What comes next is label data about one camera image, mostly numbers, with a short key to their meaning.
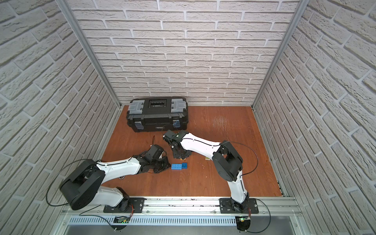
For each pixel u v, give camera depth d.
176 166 0.86
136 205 0.73
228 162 0.49
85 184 0.43
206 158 0.90
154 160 0.73
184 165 0.87
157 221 0.77
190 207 0.76
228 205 0.74
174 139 0.63
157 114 0.92
